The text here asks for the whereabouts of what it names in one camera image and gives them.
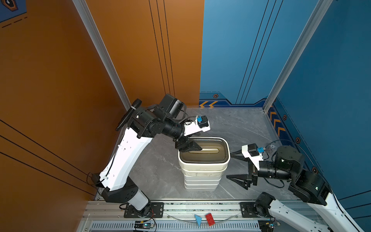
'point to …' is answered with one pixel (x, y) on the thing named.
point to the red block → (210, 219)
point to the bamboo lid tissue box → (200, 190)
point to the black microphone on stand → (135, 105)
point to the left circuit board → (142, 224)
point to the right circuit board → (266, 225)
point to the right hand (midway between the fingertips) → (230, 164)
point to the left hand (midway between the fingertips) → (198, 137)
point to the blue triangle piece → (198, 219)
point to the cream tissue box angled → (204, 173)
